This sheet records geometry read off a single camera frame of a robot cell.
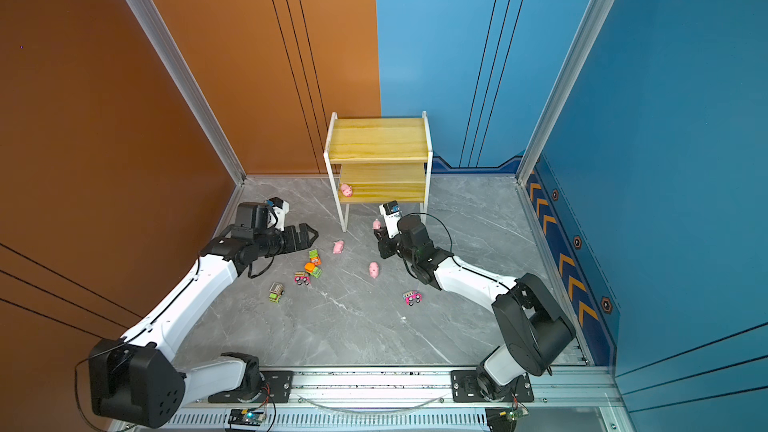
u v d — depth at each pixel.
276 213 0.67
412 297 0.86
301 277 0.90
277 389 0.74
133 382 0.39
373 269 0.92
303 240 0.74
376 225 0.85
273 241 0.68
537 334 0.44
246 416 0.71
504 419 0.70
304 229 0.74
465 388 0.72
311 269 0.92
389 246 0.76
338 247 0.97
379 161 0.81
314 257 0.94
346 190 0.92
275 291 0.87
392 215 0.74
